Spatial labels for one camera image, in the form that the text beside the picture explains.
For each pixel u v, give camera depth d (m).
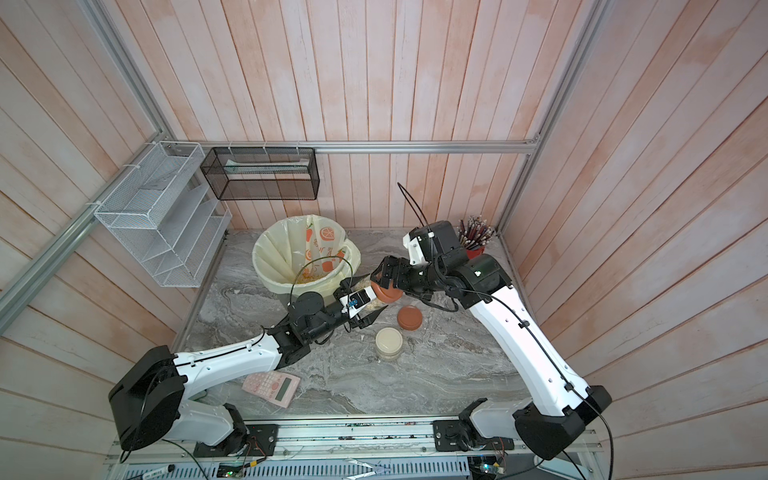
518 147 0.94
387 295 0.64
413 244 0.62
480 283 0.43
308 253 0.92
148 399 0.41
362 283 0.72
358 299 0.59
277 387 0.81
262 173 1.05
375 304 0.70
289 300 1.00
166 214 0.73
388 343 0.83
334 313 0.66
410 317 0.95
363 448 0.73
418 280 0.55
